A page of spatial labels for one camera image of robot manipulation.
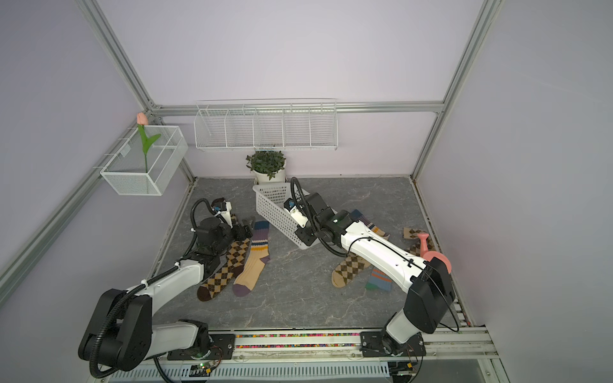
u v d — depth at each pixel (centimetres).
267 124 99
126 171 72
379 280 86
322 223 59
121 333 42
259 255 93
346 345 75
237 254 94
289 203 69
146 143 85
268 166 103
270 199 86
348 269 89
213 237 67
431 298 42
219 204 75
